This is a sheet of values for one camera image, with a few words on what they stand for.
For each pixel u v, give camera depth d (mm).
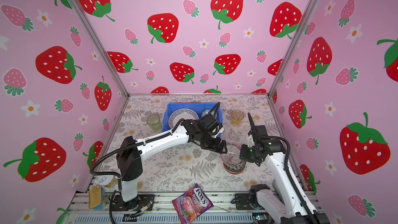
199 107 1043
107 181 762
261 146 531
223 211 725
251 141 706
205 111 1043
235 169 793
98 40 888
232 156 804
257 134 600
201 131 585
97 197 727
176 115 1041
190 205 716
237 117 1053
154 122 1028
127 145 471
